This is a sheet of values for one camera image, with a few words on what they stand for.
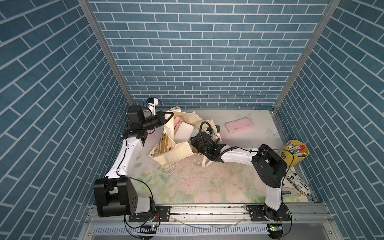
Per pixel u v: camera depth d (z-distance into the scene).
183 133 0.89
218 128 1.08
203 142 0.69
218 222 0.72
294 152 0.85
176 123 0.94
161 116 0.72
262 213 0.73
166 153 0.78
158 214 0.72
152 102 0.71
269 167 0.50
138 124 0.61
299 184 0.81
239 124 1.09
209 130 0.82
